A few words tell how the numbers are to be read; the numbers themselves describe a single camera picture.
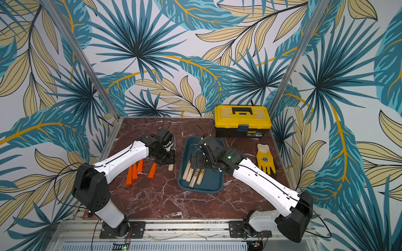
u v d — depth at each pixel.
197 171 0.90
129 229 0.72
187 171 0.90
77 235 0.79
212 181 0.90
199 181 0.87
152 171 0.92
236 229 0.73
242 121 0.97
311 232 0.45
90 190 0.44
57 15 0.70
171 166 0.82
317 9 0.69
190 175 0.88
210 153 0.53
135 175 0.88
